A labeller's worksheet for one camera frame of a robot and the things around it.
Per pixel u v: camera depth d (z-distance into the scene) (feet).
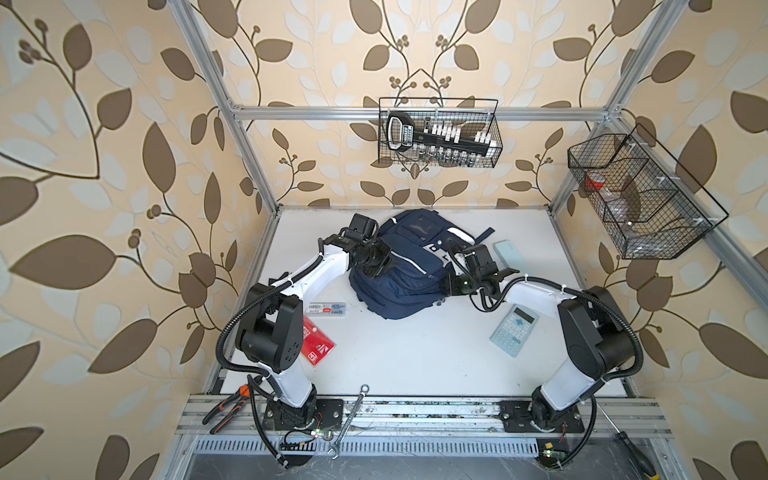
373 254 2.49
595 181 2.65
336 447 2.32
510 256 3.44
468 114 2.99
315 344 2.86
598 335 1.52
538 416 2.15
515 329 2.86
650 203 2.38
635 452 2.26
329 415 2.42
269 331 1.53
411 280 2.78
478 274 2.42
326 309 3.03
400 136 2.85
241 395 2.52
